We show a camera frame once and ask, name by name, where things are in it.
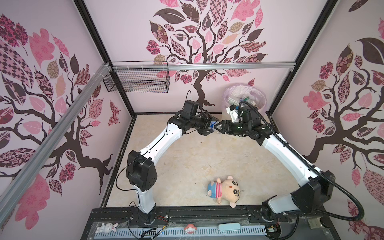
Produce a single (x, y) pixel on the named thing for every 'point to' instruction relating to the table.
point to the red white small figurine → (190, 229)
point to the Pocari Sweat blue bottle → (211, 125)
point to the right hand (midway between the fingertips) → (218, 125)
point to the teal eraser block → (229, 226)
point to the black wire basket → (151, 76)
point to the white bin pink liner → (236, 93)
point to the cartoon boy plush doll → (228, 190)
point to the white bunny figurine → (107, 228)
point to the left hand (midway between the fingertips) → (218, 125)
